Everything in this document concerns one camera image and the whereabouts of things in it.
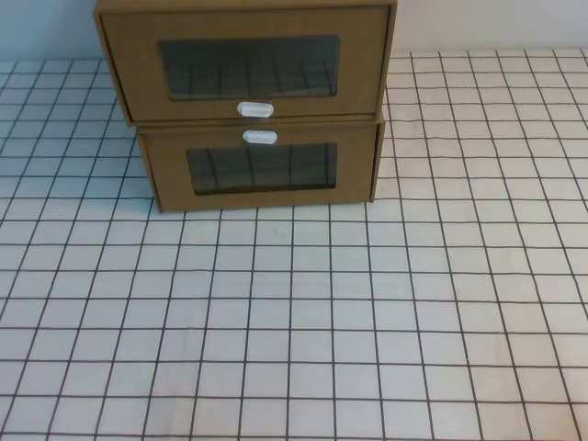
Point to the white oval handle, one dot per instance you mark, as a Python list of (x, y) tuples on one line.
[(255, 110), (266, 137)]

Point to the brown shoebox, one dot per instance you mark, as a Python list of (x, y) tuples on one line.
[(312, 163), (184, 61)]

